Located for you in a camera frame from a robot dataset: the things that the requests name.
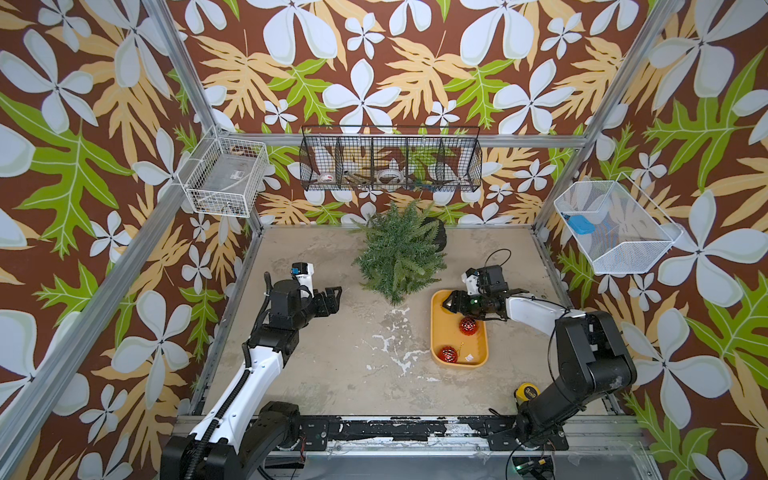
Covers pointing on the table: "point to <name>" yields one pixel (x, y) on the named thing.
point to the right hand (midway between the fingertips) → (449, 304)
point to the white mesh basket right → (632, 234)
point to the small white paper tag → (469, 357)
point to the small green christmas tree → (401, 253)
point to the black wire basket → (390, 158)
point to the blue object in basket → (581, 224)
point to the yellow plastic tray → (445, 331)
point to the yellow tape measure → (526, 392)
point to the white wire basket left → (223, 175)
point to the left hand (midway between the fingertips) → (330, 286)
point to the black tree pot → (441, 234)
